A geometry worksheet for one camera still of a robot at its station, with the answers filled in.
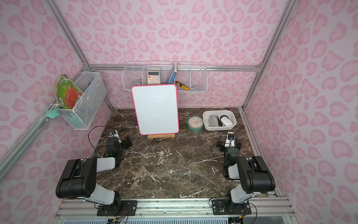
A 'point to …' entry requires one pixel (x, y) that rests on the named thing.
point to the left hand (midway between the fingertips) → (120, 136)
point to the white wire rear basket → (189, 76)
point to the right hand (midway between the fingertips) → (228, 135)
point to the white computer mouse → (226, 121)
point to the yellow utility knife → (183, 86)
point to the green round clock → (195, 123)
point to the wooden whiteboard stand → (161, 136)
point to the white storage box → (219, 120)
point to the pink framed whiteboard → (156, 108)
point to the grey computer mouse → (213, 121)
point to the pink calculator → (153, 77)
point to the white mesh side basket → (81, 117)
